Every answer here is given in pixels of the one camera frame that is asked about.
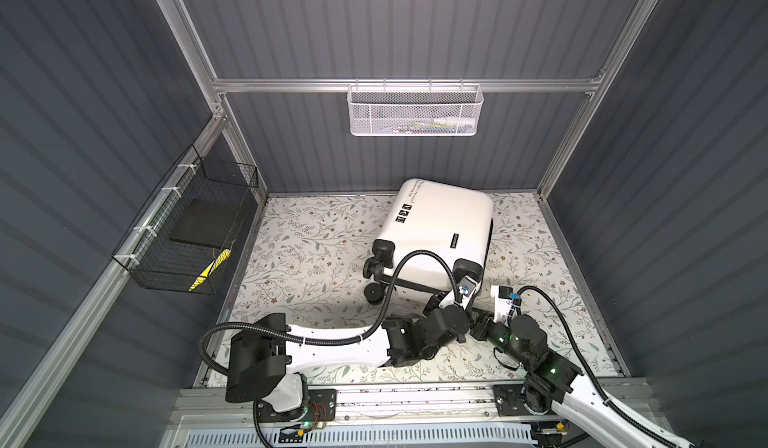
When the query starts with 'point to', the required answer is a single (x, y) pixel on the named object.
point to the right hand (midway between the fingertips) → (466, 311)
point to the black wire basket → (194, 177)
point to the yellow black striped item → (212, 267)
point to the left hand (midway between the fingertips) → (466, 299)
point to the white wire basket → (409, 110)
